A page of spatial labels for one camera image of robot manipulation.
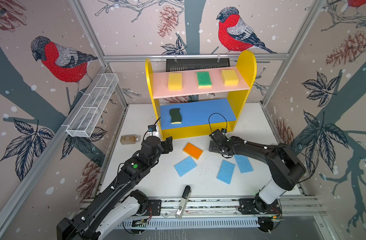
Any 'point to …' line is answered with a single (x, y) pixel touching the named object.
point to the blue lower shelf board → (197, 113)
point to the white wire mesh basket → (86, 118)
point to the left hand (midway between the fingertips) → (165, 138)
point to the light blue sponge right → (243, 164)
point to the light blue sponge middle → (226, 171)
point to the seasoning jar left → (131, 139)
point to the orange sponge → (192, 151)
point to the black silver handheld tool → (180, 212)
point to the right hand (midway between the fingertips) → (215, 150)
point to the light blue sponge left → (185, 166)
